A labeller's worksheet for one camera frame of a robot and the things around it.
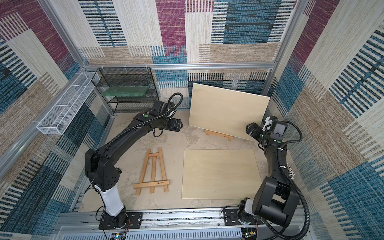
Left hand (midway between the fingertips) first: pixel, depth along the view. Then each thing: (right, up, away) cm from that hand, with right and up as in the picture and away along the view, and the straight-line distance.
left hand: (177, 124), depth 86 cm
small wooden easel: (-7, -32, -4) cm, 33 cm away
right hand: (+42, -4, -1) cm, 42 cm away
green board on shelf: (-34, +21, +11) cm, 42 cm away
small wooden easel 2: (+22, -6, +16) cm, 28 cm away
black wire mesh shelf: (-34, +32, +16) cm, 49 cm away
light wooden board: (+24, -29, +2) cm, 38 cm away
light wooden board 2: (+28, +7, +4) cm, 30 cm away
